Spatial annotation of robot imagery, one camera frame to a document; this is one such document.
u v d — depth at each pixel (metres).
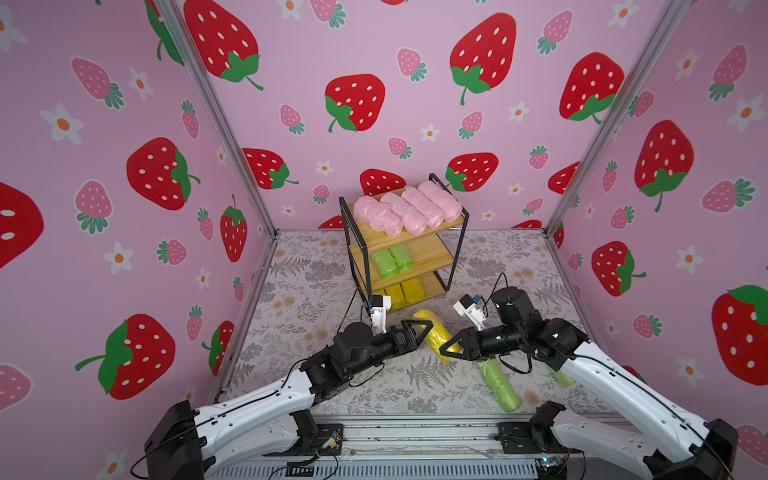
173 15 0.68
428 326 0.65
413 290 0.97
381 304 0.66
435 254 0.92
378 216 0.71
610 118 0.88
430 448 0.73
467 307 0.67
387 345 0.63
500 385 0.80
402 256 0.86
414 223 0.71
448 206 0.73
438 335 0.67
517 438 0.72
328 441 0.72
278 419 0.61
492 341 0.61
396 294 0.97
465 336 0.63
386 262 0.84
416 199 0.76
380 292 0.84
